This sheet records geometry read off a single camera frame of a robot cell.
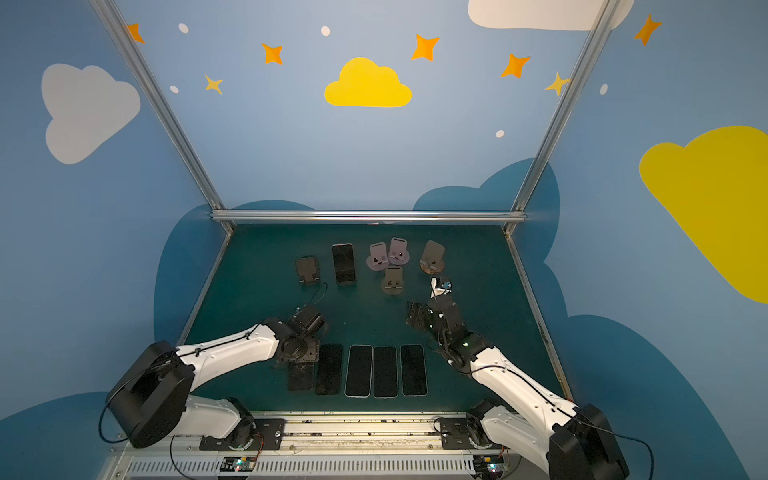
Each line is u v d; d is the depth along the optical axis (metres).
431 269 1.06
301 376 0.82
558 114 0.88
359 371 0.85
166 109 0.86
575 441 0.40
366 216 1.32
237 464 0.70
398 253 1.08
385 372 0.83
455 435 0.74
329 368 0.87
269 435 0.75
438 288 0.74
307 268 1.02
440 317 0.61
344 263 1.01
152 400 0.42
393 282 1.01
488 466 0.71
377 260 1.05
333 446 0.73
